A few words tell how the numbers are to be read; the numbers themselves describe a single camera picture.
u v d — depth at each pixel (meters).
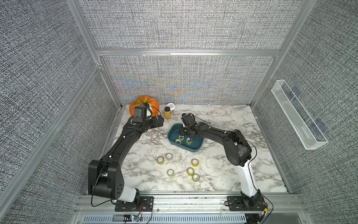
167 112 1.07
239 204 0.72
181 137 0.98
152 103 1.04
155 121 0.75
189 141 0.97
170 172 0.84
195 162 0.88
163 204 0.75
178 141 0.97
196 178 0.82
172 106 1.10
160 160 0.89
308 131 0.66
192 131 0.75
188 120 0.80
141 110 0.65
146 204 0.70
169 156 0.91
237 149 0.57
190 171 0.85
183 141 0.98
